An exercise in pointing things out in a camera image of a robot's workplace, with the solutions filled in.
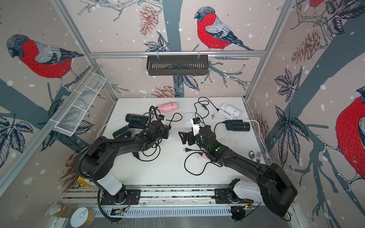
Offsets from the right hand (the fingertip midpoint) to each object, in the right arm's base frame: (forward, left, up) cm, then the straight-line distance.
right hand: (186, 129), depth 81 cm
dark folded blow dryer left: (+15, +39, -15) cm, 44 cm away
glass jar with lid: (-40, +55, -8) cm, 68 cm away
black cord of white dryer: (+31, -24, -17) cm, 42 cm away
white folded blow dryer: (+26, -32, -14) cm, 43 cm away
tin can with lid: (-42, +47, -12) cm, 64 cm away
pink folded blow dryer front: (-10, -12, -16) cm, 22 cm away
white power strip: (+7, +11, -15) cm, 20 cm away
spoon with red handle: (-6, -41, -17) cm, 45 cm away
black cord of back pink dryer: (+14, +8, -7) cm, 17 cm away
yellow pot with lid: (-28, +51, -7) cm, 59 cm away
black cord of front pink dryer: (-5, 0, -17) cm, 18 cm away
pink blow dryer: (+28, +16, -13) cm, 35 cm away
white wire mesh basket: (+14, +63, +11) cm, 66 cm away
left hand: (+8, +11, -9) cm, 17 cm away
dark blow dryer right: (+15, -37, -16) cm, 43 cm away
